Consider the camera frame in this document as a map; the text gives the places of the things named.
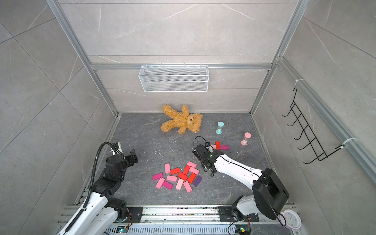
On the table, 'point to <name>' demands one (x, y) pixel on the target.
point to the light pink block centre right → (194, 170)
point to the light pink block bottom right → (187, 186)
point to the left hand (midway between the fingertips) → (127, 150)
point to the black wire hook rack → (318, 151)
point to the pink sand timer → (247, 135)
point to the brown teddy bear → (183, 120)
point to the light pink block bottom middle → (179, 184)
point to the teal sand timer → (220, 124)
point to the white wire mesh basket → (174, 78)
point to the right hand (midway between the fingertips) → (211, 162)
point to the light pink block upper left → (167, 168)
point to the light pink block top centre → (192, 164)
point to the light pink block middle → (170, 177)
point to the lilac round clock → (293, 220)
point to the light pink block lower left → (159, 183)
